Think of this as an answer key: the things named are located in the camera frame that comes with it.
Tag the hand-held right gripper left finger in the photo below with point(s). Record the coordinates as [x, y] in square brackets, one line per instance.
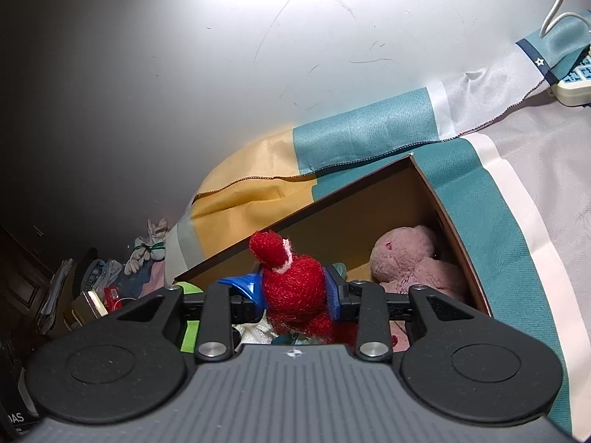
[240, 288]

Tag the white gloves bundle green band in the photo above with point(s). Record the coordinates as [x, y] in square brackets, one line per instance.
[138, 254]

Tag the pink plush toy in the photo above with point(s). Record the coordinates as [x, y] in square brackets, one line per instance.
[406, 254]

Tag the blue fabric bundle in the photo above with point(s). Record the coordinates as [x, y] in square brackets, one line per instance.
[99, 272]

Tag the green plush toy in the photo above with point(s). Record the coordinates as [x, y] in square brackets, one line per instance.
[189, 332]

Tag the red knitted toy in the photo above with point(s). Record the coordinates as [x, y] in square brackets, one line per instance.
[291, 286]

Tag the white towel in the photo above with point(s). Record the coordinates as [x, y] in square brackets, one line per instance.
[251, 332]

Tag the dark wooden cabinet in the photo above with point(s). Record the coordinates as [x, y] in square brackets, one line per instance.
[23, 277]

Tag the gold paper gift bag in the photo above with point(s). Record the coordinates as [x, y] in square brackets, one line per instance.
[87, 307]

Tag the colour block bed sheet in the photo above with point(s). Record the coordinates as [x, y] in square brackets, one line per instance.
[369, 124]

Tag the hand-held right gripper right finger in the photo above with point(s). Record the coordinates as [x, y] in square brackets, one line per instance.
[333, 300]

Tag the black box white print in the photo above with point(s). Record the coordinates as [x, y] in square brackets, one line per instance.
[16, 401]

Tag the small red packet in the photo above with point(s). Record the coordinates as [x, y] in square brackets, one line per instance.
[111, 296]

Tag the white power strip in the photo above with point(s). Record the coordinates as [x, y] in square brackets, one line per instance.
[575, 87]

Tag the teal mesh bath sponge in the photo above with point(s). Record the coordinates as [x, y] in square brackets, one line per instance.
[286, 339]

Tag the brown cardboard box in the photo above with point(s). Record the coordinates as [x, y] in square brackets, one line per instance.
[351, 221]

